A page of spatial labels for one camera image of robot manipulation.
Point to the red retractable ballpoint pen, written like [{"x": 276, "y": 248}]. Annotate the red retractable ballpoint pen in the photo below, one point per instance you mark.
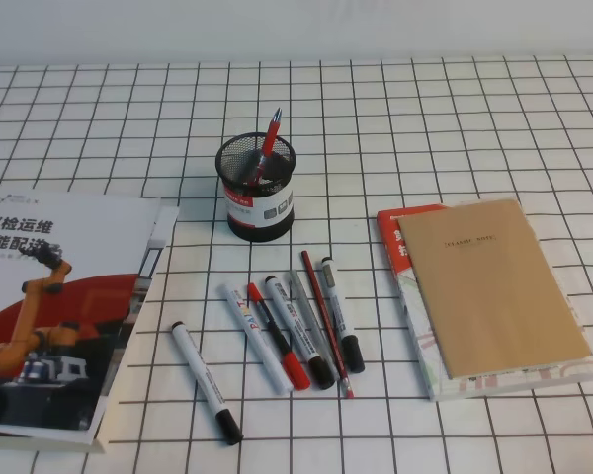
[{"x": 267, "y": 143}]

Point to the black mesh pen holder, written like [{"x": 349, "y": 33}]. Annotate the black mesh pen holder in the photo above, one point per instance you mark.
[{"x": 264, "y": 211}]

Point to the black pen red cap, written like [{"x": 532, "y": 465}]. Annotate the black pen red cap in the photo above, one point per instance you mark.
[{"x": 290, "y": 364}]

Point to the clear grey pen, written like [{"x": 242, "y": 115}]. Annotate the clear grey pen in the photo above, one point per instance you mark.
[{"x": 311, "y": 322}]

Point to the brown classic notebook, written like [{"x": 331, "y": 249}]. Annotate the brown classic notebook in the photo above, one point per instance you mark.
[{"x": 491, "y": 297}]

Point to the robot brochure book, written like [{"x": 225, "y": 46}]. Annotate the robot brochure book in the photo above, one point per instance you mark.
[{"x": 74, "y": 272}]

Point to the white marker black cap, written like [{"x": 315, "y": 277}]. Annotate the white marker black cap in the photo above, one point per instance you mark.
[
  {"x": 349, "y": 342},
  {"x": 318, "y": 367},
  {"x": 228, "y": 427}
]

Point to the red white map book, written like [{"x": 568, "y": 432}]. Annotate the red white map book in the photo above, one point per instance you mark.
[{"x": 441, "y": 387}]

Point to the white paint marker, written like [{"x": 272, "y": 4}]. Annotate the white paint marker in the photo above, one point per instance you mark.
[{"x": 263, "y": 350}]

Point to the red pencil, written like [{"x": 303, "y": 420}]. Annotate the red pencil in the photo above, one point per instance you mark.
[{"x": 326, "y": 320}]

